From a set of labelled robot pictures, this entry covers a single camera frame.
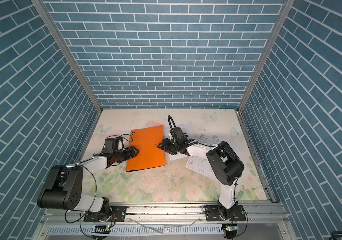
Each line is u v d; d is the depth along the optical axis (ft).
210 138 3.45
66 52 2.81
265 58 2.94
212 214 2.41
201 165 2.99
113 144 2.43
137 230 2.53
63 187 1.43
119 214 2.39
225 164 1.63
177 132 2.45
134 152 2.79
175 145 2.42
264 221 2.43
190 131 3.60
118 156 2.57
